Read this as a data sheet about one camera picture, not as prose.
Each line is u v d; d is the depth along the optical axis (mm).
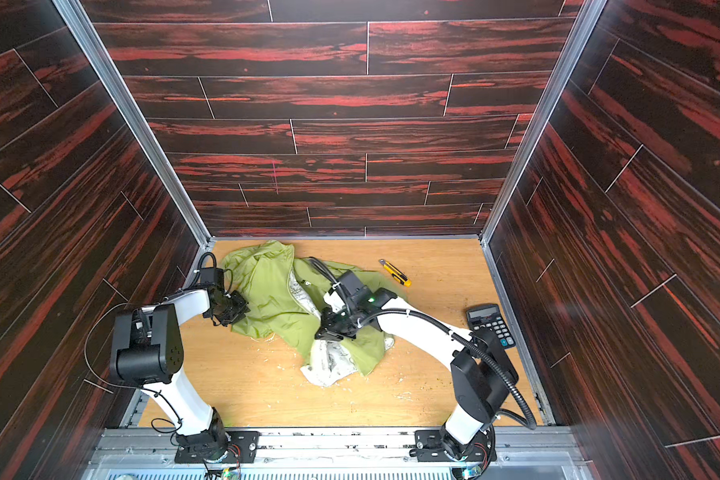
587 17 664
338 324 705
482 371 440
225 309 842
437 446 741
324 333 688
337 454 729
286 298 939
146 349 498
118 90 784
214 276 802
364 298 646
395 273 1076
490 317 954
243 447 737
